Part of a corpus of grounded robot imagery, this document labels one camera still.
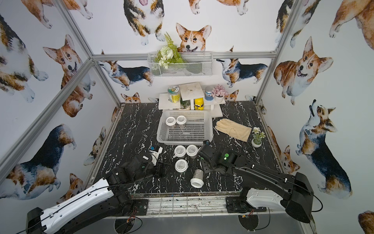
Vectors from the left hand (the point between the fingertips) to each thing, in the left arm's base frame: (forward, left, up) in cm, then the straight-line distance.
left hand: (168, 161), depth 76 cm
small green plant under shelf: (+46, -8, -6) cm, 47 cm away
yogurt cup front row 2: (+1, -6, -7) cm, 10 cm away
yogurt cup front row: (+32, -5, -7) cm, 34 cm away
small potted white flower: (+15, -54, -8) cm, 56 cm away
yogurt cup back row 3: (+9, -12, -7) cm, 17 cm away
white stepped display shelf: (+44, -13, +2) cm, 46 cm away
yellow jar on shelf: (+45, -18, -5) cm, 49 cm away
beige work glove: (+27, -44, -13) cm, 53 cm away
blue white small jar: (+43, -24, +7) cm, 49 cm away
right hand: (+1, -21, -1) cm, 21 cm away
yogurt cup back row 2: (+9, -5, -8) cm, 13 cm away
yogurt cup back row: (+32, +2, -7) cm, 32 cm away
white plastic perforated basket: (+31, -8, -14) cm, 35 cm away
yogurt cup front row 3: (-8, -15, -7) cm, 19 cm away
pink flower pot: (+40, -30, +11) cm, 51 cm away
